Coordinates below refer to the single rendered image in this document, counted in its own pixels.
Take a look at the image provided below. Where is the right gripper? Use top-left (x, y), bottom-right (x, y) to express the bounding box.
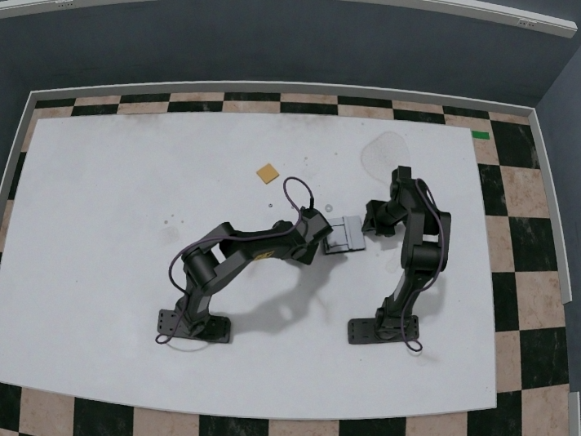
top-left (361, 199), bottom-right (409, 238)

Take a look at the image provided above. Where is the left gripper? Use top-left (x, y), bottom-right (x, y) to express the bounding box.
top-left (297, 208), bottom-right (319, 265)

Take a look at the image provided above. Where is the tan flat rectangular plate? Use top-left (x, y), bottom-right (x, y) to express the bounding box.
top-left (256, 163), bottom-right (280, 184)

